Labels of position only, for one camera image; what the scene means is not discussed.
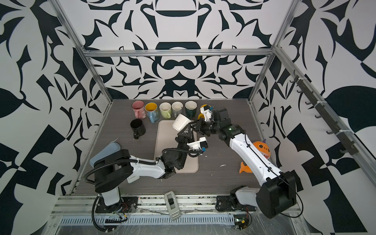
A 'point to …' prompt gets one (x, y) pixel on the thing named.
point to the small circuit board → (241, 221)
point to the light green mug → (165, 109)
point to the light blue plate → (111, 148)
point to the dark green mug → (190, 108)
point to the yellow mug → (201, 115)
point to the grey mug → (177, 107)
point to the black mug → (138, 126)
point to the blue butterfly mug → (151, 108)
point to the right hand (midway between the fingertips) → (189, 126)
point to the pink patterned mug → (138, 106)
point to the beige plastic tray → (165, 135)
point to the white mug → (180, 122)
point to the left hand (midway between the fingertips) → (185, 124)
